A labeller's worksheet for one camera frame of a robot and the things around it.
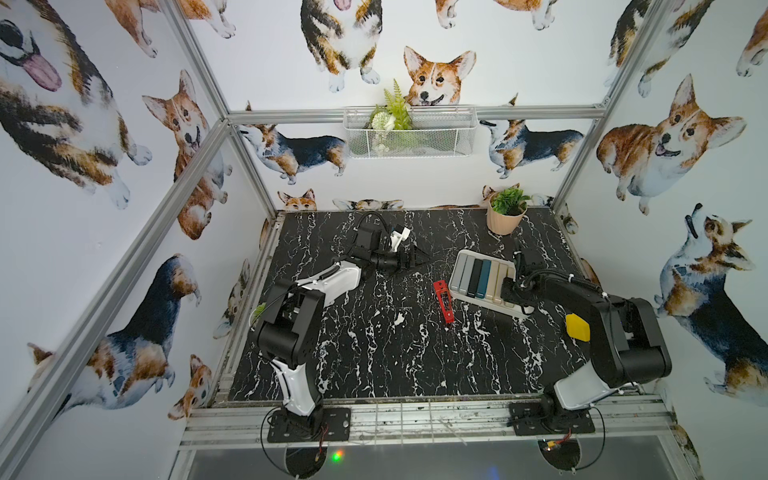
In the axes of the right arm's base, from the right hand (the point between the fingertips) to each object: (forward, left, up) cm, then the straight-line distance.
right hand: (506, 291), depth 94 cm
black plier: (+6, +9, -1) cm, 10 cm away
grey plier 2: (+6, +11, 0) cm, 13 cm away
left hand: (+2, +24, +14) cm, 28 cm away
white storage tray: (-5, +2, -1) cm, 5 cm away
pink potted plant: (+27, -3, +9) cm, 28 cm away
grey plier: (+8, +14, -1) cm, 16 cm away
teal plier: (+5, +6, -1) cm, 8 cm away
